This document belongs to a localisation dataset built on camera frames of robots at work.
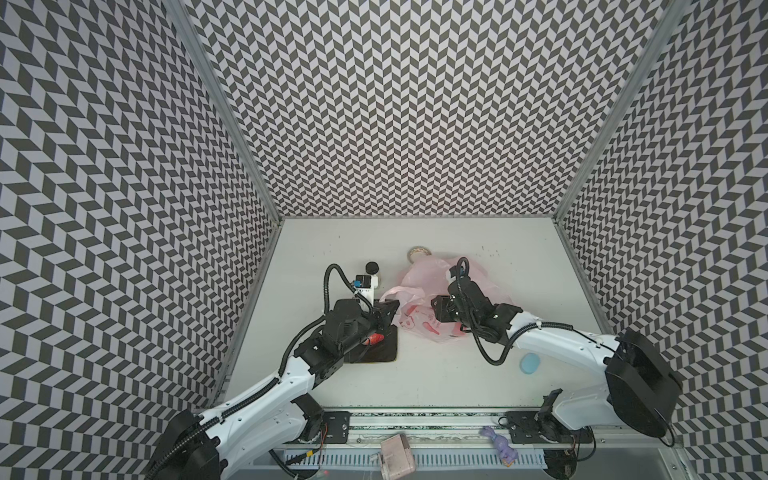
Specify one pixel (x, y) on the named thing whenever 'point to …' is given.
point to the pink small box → (395, 457)
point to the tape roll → (418, 249)
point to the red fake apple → (374, 339)
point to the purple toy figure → (507, 453)
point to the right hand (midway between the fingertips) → (438, 310)
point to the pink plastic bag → (424, 280)
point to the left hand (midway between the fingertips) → (400, 305)
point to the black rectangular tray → (383, 351)
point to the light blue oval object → (529, 363)
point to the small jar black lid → (372, 267)
